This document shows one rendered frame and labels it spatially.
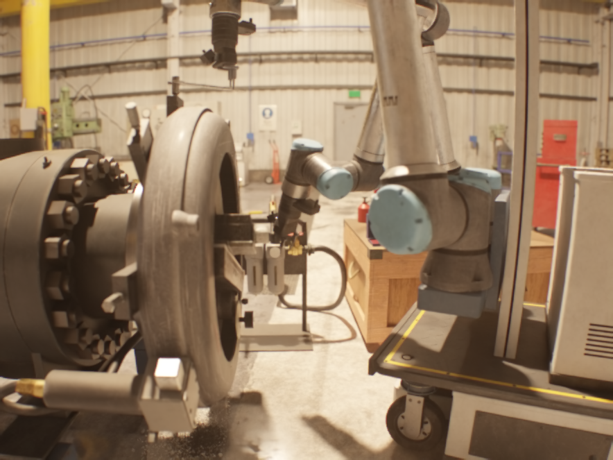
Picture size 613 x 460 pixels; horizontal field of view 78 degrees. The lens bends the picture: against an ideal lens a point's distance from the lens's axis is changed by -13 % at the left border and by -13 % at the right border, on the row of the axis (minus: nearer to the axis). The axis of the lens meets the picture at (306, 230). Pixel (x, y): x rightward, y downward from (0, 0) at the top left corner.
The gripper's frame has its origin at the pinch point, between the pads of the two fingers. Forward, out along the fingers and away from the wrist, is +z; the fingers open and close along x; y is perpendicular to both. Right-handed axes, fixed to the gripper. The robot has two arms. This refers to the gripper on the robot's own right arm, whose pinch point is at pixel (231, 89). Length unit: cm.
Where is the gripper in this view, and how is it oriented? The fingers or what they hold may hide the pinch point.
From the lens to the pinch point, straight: 123.8
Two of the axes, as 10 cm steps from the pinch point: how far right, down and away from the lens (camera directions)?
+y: -7.8, 0.7, -6.2
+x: 6.2, 0.8, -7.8
